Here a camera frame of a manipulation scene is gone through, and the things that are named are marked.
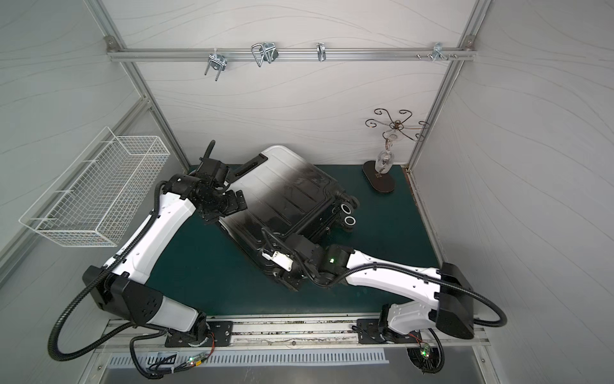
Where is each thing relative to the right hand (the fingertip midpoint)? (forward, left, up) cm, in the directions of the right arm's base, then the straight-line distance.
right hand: (278, 271), depth 71 cm
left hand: (+17, +16, +7) cm, 24 cm away
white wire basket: (+12, +54, +17) cm, 58 cm away
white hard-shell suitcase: (+24, 0, +9) cm, 26 cm away
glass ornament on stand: (+45, -37, +6) cm, 58 cm away
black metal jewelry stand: (+50, -42, -15) cm, 67 cm away
